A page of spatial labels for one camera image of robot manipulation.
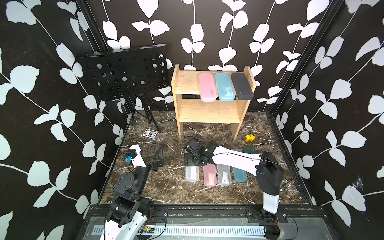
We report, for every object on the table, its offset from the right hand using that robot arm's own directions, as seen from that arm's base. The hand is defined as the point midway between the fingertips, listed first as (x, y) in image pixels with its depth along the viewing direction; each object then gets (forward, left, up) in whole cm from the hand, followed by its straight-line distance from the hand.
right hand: (187, 160), depth 84 cm
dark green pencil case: (+13, -41, -10) cm, 44 cm away
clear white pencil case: (-5, -21, -8) cm, 23 cm away
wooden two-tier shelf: (+29, 0, +12) cm, 32 cm away
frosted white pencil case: (-7, -3, -2) cm, 8 cm away
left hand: (-4, +14, +22) cm, 26 cm away
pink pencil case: (-6, -13, -8) cm, 16 cm away
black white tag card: (+23, +28, -6) cm, 37 cm away
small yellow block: (+22, -42, -8) cm, 48 cm away
